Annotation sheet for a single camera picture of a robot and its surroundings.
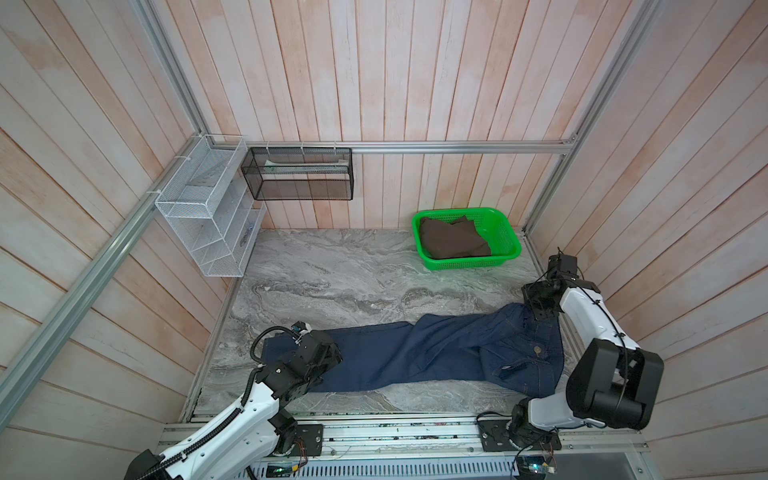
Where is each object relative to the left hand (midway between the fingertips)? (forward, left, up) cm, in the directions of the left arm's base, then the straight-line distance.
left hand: (332, 357), depth 82 cm
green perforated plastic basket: (+44, -60, 0) cm, 74 cm away
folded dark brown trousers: (+45, -43, +1) cm, 62 cm away
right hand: (+17, -57, +6) cm, 60 cm away
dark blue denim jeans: (+4, -48, -2) cm, 48 cm away
